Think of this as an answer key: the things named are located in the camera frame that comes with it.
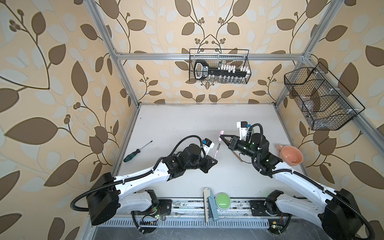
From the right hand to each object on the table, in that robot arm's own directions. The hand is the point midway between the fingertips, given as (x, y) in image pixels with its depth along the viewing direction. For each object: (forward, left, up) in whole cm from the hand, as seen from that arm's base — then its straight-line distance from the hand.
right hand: (221, 138), depth 74 cm
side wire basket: (+10, -52, +12) cm, 54 cm away
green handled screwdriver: (+5, +51, -22) cm, 56 cm away
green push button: (-24, 0, -22) cm, 33 cm away
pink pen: (-5, +2, -3) cm, 6 cm away
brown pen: (+1, -13, -24) cm, 27 cm away
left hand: (-10, +2, -6) cm, 12 cm away
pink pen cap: (+3, 0, +1) cm, 3 cm away
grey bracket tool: (-24, +7, -20) cm, 32 cm away
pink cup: (0, -45, -22) cm, 50 cm away
